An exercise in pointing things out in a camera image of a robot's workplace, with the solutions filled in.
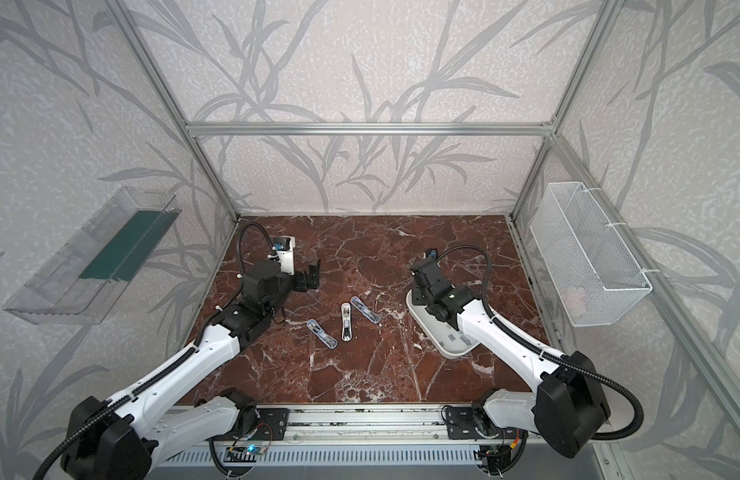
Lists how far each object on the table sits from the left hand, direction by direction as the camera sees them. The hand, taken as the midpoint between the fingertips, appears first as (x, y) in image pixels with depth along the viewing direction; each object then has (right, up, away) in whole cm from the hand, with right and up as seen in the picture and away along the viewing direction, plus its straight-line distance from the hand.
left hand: (308, 249), depth 79 cm
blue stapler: (+2, -26, +9) cm, 28 cm away
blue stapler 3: (+17, -22, +15) cm, 31 cm away
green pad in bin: (-34, 0, -16) cm, 38 cm away
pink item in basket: (+68, -12, -7) cm, 69 cm away
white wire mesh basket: (+64, -4, -18) cm, 67 cm away
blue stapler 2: (+9, -26, +10) cm, 29 cm away
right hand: (+32, -8, +6) cm, 33 cm away
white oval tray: (+38, -26, +10) cm, 47 cm away
